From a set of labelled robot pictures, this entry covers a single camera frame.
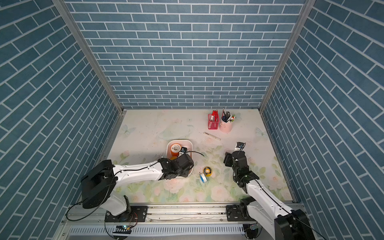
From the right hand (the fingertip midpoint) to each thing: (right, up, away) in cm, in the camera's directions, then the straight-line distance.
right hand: (231, 154), depth 88 cm
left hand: (-25, -9, -3) cm, 27 cm away
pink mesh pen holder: (-9, +19, +19) cm, 28 cm away
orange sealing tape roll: (-35, +2, +6) cm, 35 cm away
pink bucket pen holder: (-1, +18, +12) cm, 22 cm away
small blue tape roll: (-17, -12, -6) cm, 22 cm away
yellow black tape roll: (-14, -11, +1) cm, 18 cm away
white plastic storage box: (-26, +5, +8) cm, 28 cm away
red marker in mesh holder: (-8, +23, +17) cm, 30 cm away
